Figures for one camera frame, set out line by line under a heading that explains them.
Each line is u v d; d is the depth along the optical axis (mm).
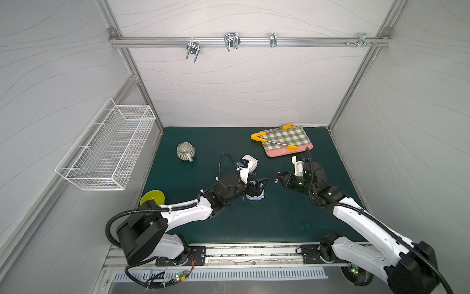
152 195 861
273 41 781
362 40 767
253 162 1004
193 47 794
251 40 767
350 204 516
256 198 882
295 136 1155
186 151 1068
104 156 683
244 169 689
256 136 1125
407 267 383
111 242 438
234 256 750
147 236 417
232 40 765
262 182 692
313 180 592
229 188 604
